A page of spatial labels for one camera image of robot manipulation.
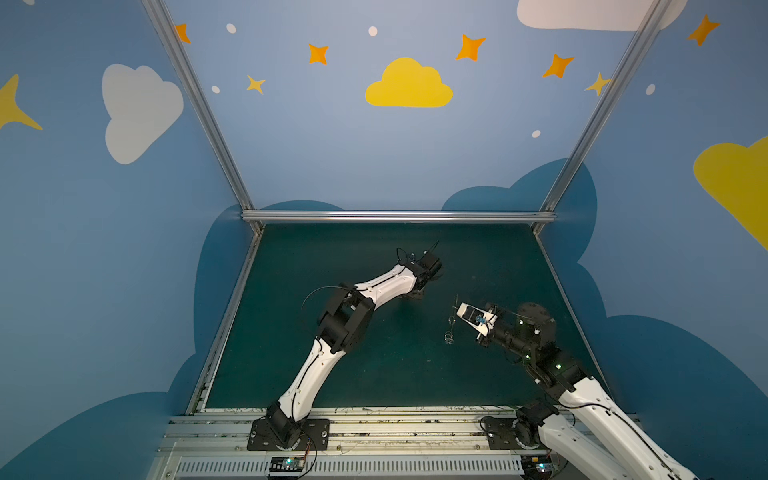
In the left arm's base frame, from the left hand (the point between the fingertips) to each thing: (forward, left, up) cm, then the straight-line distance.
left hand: (410, 292), depth 102 cm
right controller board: (-49, -29, -1) cm, 57 cm away
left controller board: (-49, +32, -1) cm, 59 cm away
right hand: (-16, -12, +22) cm, 30 cm away
